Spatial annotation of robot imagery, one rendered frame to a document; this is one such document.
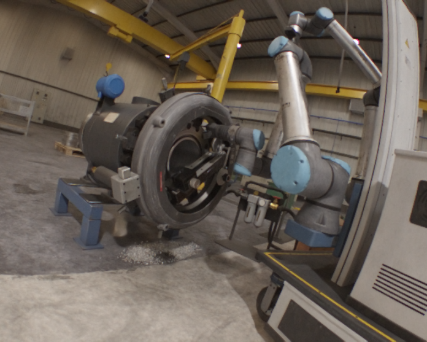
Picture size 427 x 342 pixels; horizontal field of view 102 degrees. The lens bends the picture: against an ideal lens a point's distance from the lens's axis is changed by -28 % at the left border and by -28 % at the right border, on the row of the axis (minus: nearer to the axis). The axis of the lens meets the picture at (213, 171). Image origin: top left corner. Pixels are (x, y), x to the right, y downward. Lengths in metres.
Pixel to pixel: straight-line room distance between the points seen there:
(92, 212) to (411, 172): 1.39
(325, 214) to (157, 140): 0.73
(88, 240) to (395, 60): 1.72
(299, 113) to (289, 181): 0.27
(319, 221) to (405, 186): 0.34
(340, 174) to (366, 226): 0.22
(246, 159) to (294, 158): 0.37
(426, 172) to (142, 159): 1.04
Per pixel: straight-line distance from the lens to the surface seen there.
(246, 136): 1.10
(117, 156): 1.36
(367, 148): 1.50
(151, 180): 1.05
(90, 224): 1.37
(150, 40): 13.79
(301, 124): 0.87
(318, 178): 0.80
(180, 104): 1.11
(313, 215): 0.91
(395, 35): 1.22
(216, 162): 1.34
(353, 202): 0.99
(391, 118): 1.02
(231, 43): 5.62
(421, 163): 0.79
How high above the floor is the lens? 0.65
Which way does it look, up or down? 2 degrees down
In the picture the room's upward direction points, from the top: 16 degrees clockwise
